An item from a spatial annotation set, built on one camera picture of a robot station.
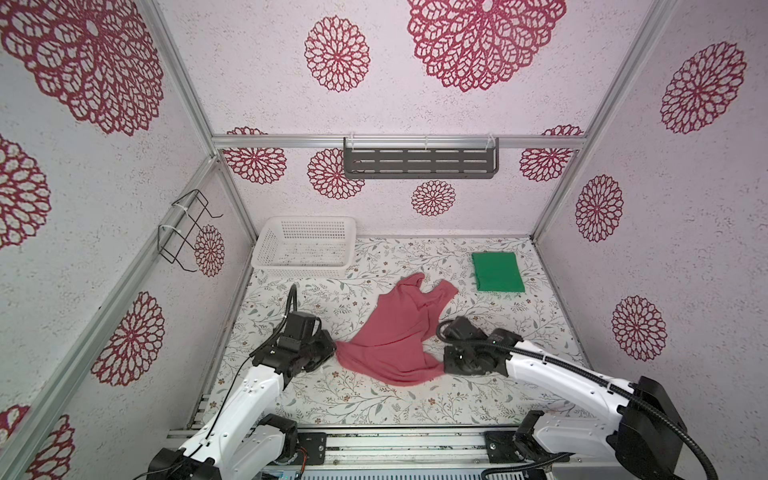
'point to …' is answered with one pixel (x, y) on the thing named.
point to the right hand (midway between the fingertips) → (445, 361)
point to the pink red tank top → (388, 346)
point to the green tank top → (497, 272)
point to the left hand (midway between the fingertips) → (337, 350)
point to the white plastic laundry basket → (306, 247)
